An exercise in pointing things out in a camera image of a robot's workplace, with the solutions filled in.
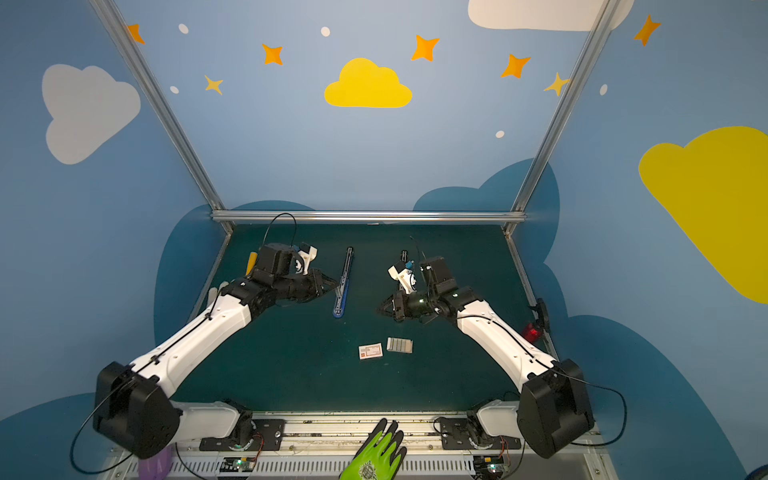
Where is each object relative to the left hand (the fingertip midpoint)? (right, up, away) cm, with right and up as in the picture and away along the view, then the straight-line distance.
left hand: (340, 283), depth 78 cm
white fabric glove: (-48, -5, +23) cm, 53 cm away
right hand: (+11, -6, -2) cm, 13 cm away
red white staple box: (+8, -21, +10) cm, 25 cm away
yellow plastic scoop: (-38, +7, +32) cm, 50 cm away
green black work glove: (+11, -41, -8) cm, 43 cm away
